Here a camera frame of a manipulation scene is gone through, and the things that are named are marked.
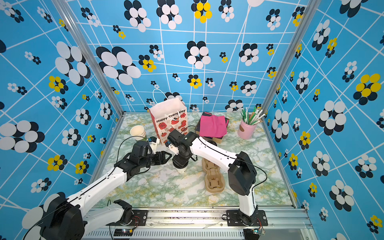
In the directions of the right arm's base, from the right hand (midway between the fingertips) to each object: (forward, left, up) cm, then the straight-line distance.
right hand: (182, 159), depth 83 cm
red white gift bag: (+20, +8, +15) cm, 26 cm away
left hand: (+1, +7, +3) cm, 8 cm away
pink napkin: (+29, -20, -5) cm, 35 cm away
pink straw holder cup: (+22, -41, -2) cm, 46 cm away
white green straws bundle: (+25, -44, +7) cm, 51 cm away
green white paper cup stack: (+17, +29, +3) cm, 34 cm away
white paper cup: (-4, +1, -6) cm, 7 cm away
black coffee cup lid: (-7, 0, +6) cm, 10 cm away
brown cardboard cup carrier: (-10, -18, -8) cm, 22 cm away
